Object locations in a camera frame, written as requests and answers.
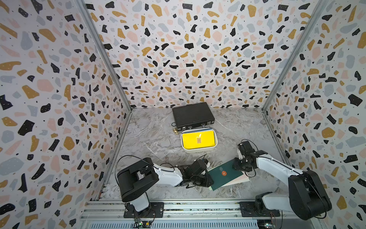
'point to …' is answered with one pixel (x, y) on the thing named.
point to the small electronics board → (139, 224)
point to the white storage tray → (207, 149)
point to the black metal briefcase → (193, 115)
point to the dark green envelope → (223, 174)
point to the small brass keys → (175, 131)
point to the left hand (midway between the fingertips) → (215, 184)
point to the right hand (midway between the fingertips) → (235, 166)
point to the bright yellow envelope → (198, 140)
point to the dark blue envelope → (206, 130)
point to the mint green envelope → (210, 188)
